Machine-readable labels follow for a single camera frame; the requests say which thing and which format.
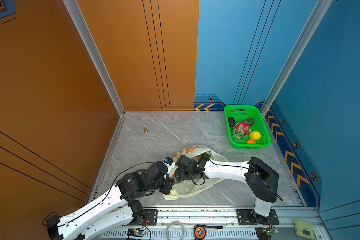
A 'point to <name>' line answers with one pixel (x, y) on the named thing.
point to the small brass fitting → (145, 131)
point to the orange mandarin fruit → (250, 142)
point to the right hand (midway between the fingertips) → (180, 176)
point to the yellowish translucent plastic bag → (181, 188)
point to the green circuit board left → (136, 232)
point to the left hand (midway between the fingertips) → (175, 182)
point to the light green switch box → (304, 229)
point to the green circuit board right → (265, 233)
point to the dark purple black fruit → (231, 121)
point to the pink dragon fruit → (240, 128)
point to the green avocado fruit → (251, 121)
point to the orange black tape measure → (200, 230)
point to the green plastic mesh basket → (242, 112)
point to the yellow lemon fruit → (255, 135)
